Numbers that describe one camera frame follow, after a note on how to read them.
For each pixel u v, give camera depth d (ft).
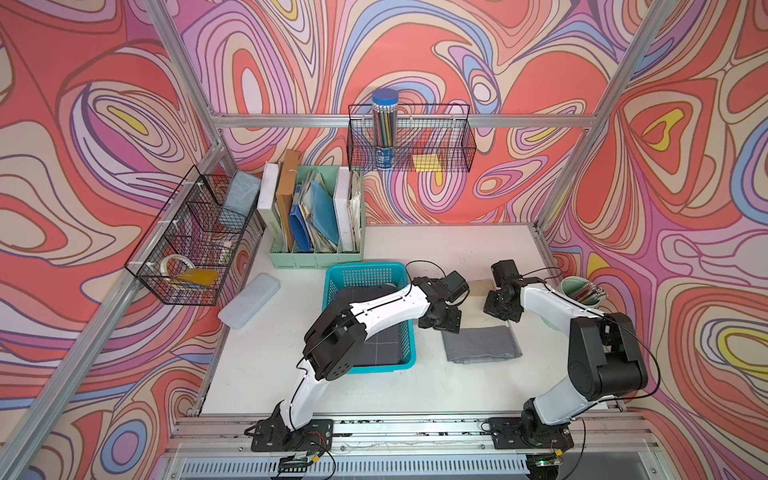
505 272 2.46
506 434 2.41
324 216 3.21
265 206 2.81
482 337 2.91
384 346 2.68
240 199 2.65
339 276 3.14
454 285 2.30
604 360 1.50
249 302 3.16
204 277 2.23
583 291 2.73
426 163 2.98
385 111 2.36
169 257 2.26
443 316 2.45
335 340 1.66
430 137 3.15
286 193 2.79
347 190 3.13
